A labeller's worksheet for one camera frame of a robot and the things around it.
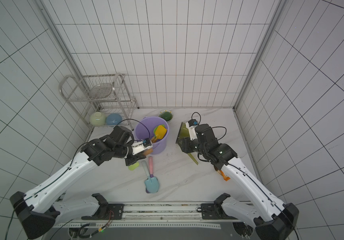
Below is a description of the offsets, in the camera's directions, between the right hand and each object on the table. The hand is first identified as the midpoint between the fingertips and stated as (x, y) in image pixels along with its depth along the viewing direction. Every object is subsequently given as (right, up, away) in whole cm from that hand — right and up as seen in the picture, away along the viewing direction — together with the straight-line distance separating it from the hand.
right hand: (176, 142), depth 72 cm
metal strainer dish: (-49, +30, +23) cm, 61 cm away
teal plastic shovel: (-13, -25, +9) cm, 30 cm away
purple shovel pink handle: (-14, -16, +13) cm, 26 cm away
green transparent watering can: (+6, +3, +26) cm, 26 cm away
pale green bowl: (-54, +11, +29) cm, 62 cm away
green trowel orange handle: (-16, -2, +25) cm, 29 cm away
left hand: (-18, -7, 0) cm, 20 cm away
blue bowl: (-44, +11, +30) cm, 54 cm away
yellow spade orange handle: (-10, +2, +23) cm, 25 cm away
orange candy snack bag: (+28, -21, +10) cm, 36 cm away
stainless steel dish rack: (-54, +26, +37) cm, 71 cm away
